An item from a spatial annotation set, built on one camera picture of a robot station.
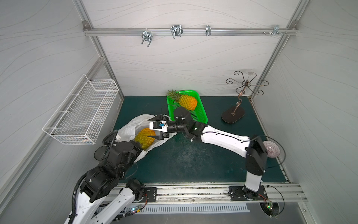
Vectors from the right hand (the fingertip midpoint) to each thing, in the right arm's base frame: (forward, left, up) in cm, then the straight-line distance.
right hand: (147, 125), depth 67 cm
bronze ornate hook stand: (+32, -57, -28) cm, 71 cm away
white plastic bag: (-1, +11, -5) cm, 12 cm away
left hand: (-8, +2, -3) cm, 9 cm away
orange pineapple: (+35, -18, -20) cm, 44 cm away
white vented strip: (-30, -23, -30) cm, 49 cm away
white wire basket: (0, +34, +2) cm, 34 cm away
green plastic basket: (+29, -28, -26) cm, 48 cm away
